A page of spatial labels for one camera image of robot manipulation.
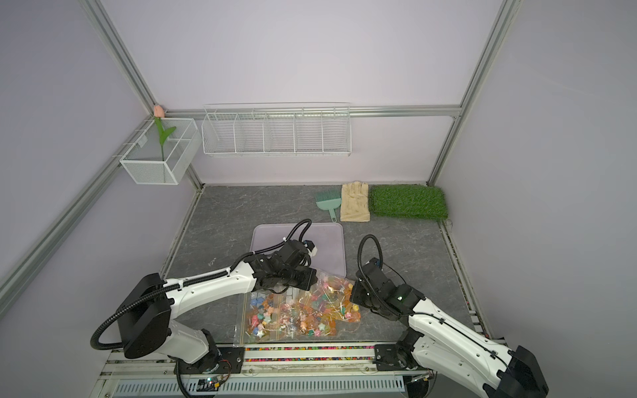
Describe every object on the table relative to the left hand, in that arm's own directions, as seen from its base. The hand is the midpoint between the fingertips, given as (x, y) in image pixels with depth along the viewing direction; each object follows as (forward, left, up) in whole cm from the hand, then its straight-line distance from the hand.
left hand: (316, 282), depth 80 cm
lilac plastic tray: (+22, -6, -9) cm, 24 cm away
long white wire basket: (+60, +13, +18) cm, 64 cm away
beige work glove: (+39, -19, -10) cm, 44 cm away
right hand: (-3, -11, -2) cm, 12 cm away
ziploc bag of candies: (-5, -3, -5) cm, 8 cm away
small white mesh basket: (+41, +53, +21) cm, 70 cm away
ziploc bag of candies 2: (-7, +19, -8) cm, 21 cm away
